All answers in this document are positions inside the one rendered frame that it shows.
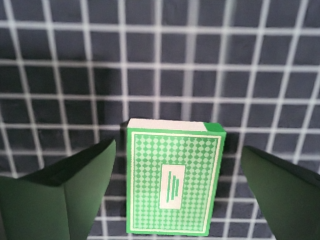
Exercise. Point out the black grid-patterned mat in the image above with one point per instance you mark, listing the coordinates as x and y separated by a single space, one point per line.
74 72

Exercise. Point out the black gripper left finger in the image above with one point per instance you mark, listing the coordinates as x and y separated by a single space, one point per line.
60 201

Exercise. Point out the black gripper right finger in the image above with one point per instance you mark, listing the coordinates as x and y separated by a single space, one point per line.
287 194

